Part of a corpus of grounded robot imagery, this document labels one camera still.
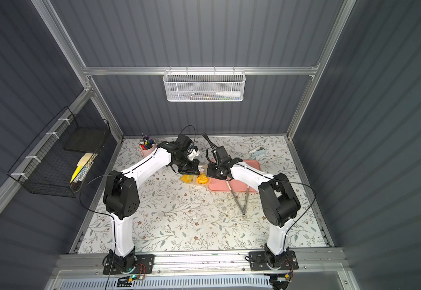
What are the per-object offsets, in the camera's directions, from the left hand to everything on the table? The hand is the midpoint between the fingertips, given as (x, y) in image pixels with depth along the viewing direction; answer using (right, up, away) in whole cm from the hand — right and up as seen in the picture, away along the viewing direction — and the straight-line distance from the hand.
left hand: (201, 175), depth 88 cm
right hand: (+4, +1, +5) cm, 6 cm away
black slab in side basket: (-53, +17, -6) cm, 56 cm away
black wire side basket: (-56, +4, -18) cm, 59 cm away
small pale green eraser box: (+33, +12, +22) cm, 41 cm away
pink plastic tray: (+16, -6, +8) cm, 19 cm away
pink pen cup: (-31, +15, +11) cm, 36 cm away
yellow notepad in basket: (-49, +7, -14) cm, 51 cm away
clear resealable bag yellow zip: (+1, +3, +3) cm, 4 cm away
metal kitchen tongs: (+20, -18, -1) cm, 27 cm away
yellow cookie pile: (0, -3, +8) cm, 8 cm away
